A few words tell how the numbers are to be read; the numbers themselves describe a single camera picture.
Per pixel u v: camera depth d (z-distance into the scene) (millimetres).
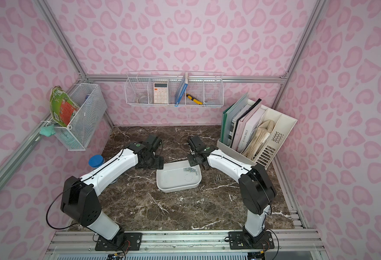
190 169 964
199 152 655
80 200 430
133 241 734
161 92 951
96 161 794
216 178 927
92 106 863
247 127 862
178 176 944
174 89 994
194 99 977
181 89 881
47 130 624
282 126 926
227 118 844
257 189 464
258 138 879
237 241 717
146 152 613
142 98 952
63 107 745
